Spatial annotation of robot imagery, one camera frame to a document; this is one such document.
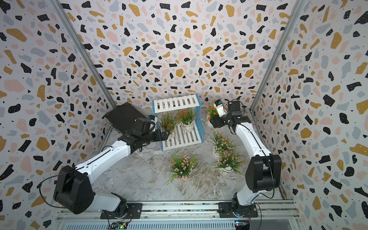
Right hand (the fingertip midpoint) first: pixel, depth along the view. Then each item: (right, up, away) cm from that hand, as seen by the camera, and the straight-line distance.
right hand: (217, 117), depth 87 cm
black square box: (-69, +1, +24) cm, 73 cm away
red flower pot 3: (-4, +2, -6) cm, 7 cm away
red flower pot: (-31, -4, +6) cm, 32 cm away
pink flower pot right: (+6, -25, -8) cm, 27 cm away
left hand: (-31, -9, -3) cm, 32 cm away
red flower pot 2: (-19, -1, +8) cm, 21 cm away
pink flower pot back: (+2, -17, -8) cm, 19 cm away
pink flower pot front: (-21, -26, -12) cm, 36 cm away
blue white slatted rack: (-12, -13, +16) cm, 23 cm away
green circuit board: (-51, -54, -17) cm, 77 cm away
